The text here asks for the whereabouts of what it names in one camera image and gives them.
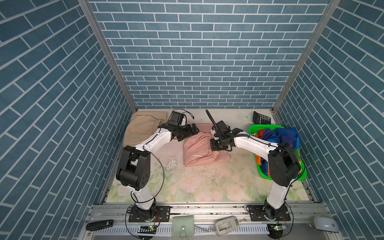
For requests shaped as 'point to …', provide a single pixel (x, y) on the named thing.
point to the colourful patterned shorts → (277, 136)
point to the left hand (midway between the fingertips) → (194, 132)
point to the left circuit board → (147, 229)
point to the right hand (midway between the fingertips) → (210, 145)
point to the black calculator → (259, 119)
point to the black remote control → (98, 225)
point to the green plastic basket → (255, 128)
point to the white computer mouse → (321, 223)
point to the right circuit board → (275, 230)
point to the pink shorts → (197, 148)
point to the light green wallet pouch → (183, 226)
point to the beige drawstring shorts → (141, 124)
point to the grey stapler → (226, 225)
